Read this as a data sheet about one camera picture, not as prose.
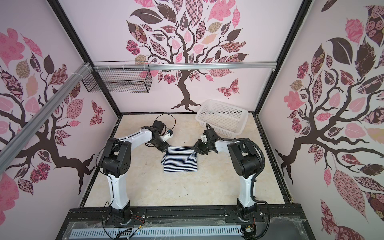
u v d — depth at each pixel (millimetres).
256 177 532
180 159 923
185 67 944
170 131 923
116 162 533
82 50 818
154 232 697
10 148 505
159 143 871
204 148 863
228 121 1138
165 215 745
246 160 526
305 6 689
